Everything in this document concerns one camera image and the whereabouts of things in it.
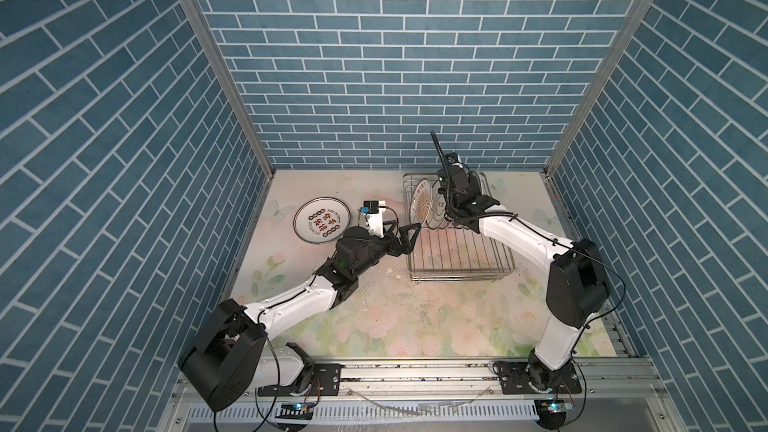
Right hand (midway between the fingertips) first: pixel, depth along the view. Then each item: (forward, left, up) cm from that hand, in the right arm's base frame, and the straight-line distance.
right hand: (463, 177), depth 89 cm
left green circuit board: (-59, +40, -25) cm, 75 cm away
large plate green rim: (-4, +47, -21) cm, 52 cm away
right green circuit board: (-53, -22, -24) cm, 62 cm away
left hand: (-19, +15, 0) cm, 24 cm away
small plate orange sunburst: (+3, +12, -14) cm, 19 cm away
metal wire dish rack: (-13, +4, -21) cm, 25 cm away
